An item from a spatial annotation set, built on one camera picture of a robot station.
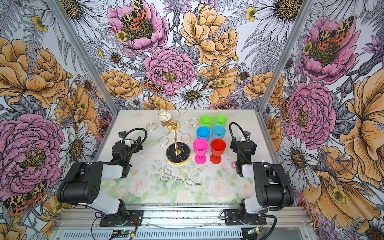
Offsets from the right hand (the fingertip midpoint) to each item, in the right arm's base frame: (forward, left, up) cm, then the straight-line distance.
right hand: (242, 143), depth 93 cm
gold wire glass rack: (-4, +40, -4) cm, 41 cm away
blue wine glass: (+6, +14, +4) cm, 16 cm away
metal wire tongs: (-18, +47, -8) cm, 51 cm away
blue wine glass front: (+3, +24, +7) cm, 25 cm away
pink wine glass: (-4, +26, +3) cm, 26 cm away
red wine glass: (-7, +16, +7) cm, 19 cm away
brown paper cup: (+22, +50, +1) cm, 55 cm away
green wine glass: (+15, +12, +5) cm, 20 cm away
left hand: (+3, +67, +1) cm, 67 cm away
